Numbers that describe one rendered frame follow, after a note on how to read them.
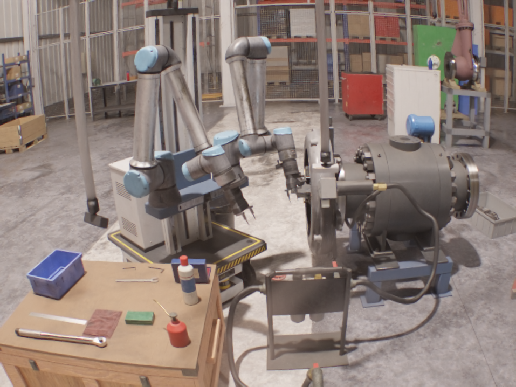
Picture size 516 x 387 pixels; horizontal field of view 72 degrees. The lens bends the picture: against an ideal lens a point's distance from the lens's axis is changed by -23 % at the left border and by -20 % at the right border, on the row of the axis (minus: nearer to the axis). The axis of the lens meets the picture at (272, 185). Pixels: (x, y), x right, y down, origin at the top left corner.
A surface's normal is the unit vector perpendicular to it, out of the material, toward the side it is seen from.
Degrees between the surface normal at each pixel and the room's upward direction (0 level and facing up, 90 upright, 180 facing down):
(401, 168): 46
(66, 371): 90
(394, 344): 0
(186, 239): 90
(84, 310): 0
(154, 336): 0
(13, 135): 90
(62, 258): 90
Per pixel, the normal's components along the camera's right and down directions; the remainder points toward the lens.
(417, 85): -0.11, 0.33
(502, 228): 0.20, 0.32
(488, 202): -0.98, 0.11
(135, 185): -0.32, 0.40
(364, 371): -0.04, -0.94
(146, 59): -0.29, 0.21
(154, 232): 0.74, 0.20
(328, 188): -0.01, -0.05
